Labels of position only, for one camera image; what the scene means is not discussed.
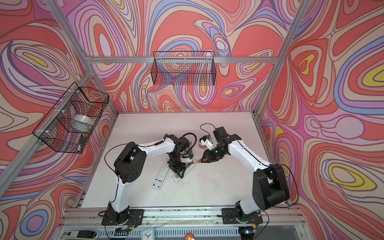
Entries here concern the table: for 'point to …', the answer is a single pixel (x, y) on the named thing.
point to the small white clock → (148, 233)
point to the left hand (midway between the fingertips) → (181, 173)
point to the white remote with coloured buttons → (161, 175)
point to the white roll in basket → (81, 123)
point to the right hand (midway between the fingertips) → (205, 163)
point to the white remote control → (176, 178)
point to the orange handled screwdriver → (199, 161)
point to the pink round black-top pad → (201, 146)
